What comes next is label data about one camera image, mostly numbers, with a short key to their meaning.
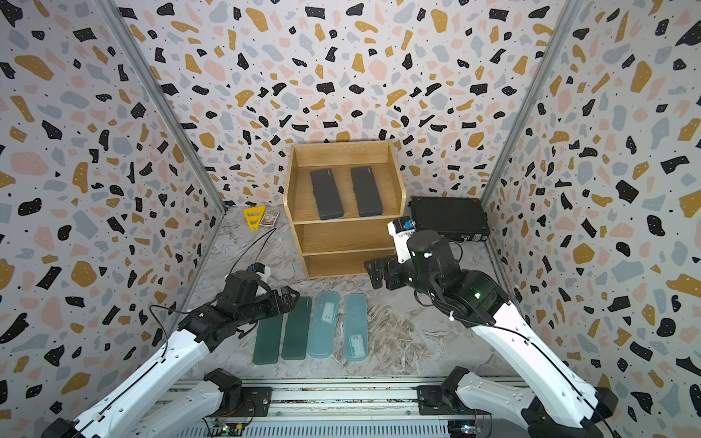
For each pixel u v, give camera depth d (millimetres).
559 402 368
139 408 423
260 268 717
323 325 886
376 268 548
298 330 849
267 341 840
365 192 817
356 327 879
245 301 602
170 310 937
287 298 701
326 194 803
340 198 788
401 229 540
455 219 1197
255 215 1175
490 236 1071
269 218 1167
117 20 704
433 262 427
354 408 734
